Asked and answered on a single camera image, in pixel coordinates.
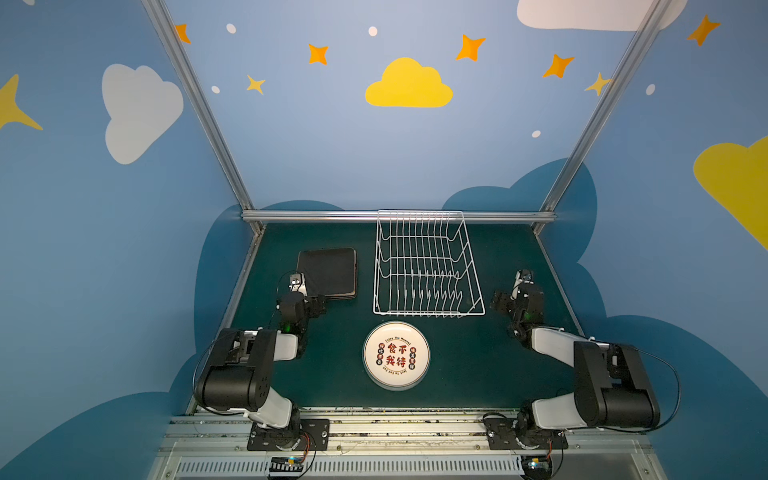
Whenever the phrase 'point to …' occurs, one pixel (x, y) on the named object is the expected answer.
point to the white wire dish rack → (424, 265)
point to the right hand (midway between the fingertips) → (513, 290)
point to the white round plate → (396, 356)
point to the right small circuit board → (537, 467)
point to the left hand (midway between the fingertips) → (303, 292)
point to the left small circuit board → (286, 464)
